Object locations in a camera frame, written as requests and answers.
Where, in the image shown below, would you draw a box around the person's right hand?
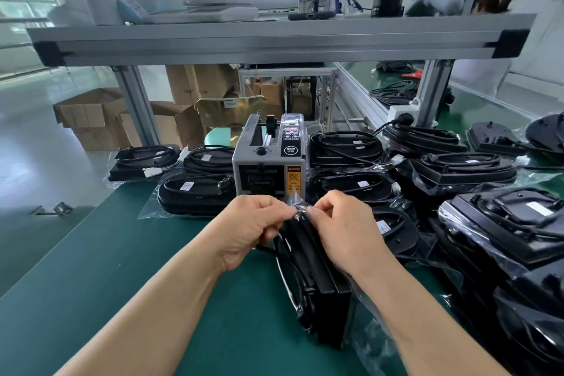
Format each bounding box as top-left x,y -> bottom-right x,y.
305,190 -> 395,280

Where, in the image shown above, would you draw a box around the person's left hand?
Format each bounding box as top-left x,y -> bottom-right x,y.
201,194 -> 299,273

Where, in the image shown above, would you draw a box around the group of bagged black lamps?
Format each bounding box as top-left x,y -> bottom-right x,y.
308,120 -> 564,376

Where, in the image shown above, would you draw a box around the bagged black lamp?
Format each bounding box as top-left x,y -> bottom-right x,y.
106,144 -> 183,184

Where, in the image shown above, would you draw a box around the unbagged black lamps with cables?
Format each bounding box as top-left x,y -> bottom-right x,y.
467,111 -> 564,156

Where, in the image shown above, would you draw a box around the person's left forearm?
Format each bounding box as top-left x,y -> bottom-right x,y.
55,248 -> 226,376

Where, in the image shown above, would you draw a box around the person's right forearm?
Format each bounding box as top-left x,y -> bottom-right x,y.
348,257 -> 512,376

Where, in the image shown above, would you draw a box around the grey tape dispenser machine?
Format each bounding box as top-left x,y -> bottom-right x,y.
231,113 -> 308,205

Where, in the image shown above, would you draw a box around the green round stool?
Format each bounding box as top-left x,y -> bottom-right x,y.
204,127 -> 241,147

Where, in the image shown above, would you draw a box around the white power socket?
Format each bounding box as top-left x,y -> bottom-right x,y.
390,104 -> 419,126

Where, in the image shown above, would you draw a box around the grey metal shelf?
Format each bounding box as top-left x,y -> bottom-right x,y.
26,14 -> 537,68

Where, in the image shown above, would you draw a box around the black phone on shelf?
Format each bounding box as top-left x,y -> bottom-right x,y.
288,10 -> 337,21

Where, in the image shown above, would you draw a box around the white flat scale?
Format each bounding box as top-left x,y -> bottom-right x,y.
145,0 -> 259,24

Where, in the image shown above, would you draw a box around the black cup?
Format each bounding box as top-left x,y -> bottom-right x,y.
372,0 -> 405,18

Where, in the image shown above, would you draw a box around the white handset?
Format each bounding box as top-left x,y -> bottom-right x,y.
117,0 -> 151,24

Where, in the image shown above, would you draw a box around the window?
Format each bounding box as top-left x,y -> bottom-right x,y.
0,0 -> 56,77

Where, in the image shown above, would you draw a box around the bundle of black cables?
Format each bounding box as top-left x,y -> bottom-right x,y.
370,79 -> 419,106

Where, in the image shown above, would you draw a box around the metal floor bracket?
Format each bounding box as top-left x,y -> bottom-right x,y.
31,202 -> 74,216

